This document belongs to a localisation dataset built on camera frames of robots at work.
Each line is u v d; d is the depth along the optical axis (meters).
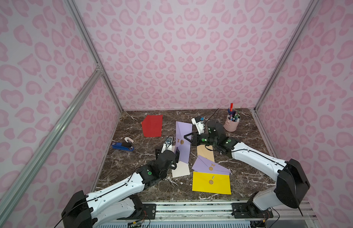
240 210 0.72
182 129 0.78
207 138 0.67
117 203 0.58
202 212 0.75
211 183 0.82
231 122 0.98
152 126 1.13
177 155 0.70
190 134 0.73
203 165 0.90
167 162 0.56
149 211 0.73
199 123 0.71
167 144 0.64
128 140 1.00
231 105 0.99
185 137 0.76
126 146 0.96
